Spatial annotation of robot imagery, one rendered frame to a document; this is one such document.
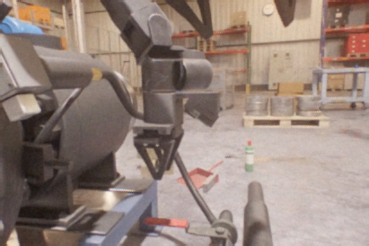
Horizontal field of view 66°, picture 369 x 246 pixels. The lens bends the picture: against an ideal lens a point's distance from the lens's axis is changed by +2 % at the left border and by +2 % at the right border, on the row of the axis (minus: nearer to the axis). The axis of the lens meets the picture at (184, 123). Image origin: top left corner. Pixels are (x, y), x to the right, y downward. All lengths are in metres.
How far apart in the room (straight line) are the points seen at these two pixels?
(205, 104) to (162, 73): 0.09
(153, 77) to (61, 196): 0.74
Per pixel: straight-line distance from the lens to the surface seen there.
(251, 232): 0.35
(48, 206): 1.17
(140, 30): 0.49
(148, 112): 0.47
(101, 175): 1.42
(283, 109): 4.50
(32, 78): 0.60
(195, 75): 0.50
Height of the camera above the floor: 0.74
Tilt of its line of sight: 9 degrees down
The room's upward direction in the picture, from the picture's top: 2 degrees counter-clockwise
